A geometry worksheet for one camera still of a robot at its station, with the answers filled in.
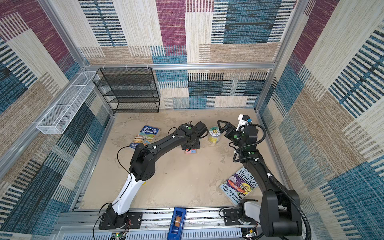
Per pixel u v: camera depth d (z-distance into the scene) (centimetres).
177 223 67
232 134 72
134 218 74
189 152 94
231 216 74
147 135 102
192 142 79
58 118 71
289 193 42
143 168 57
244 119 73
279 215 41
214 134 96
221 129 73
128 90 109
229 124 71
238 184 82
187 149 78
